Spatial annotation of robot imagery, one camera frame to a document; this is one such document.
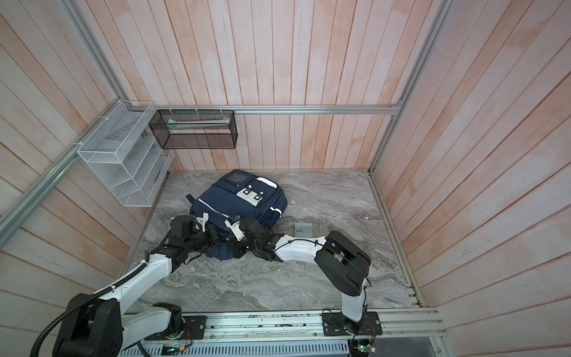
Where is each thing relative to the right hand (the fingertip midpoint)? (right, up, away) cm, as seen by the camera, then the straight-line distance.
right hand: (229, 243), depth 84 cm
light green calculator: (+30, +3, +12) cm, 32 cm away
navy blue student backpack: (+3, +18, +10) cm, 21 cm away
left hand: (0, +3, 0) cm, 3 cm away
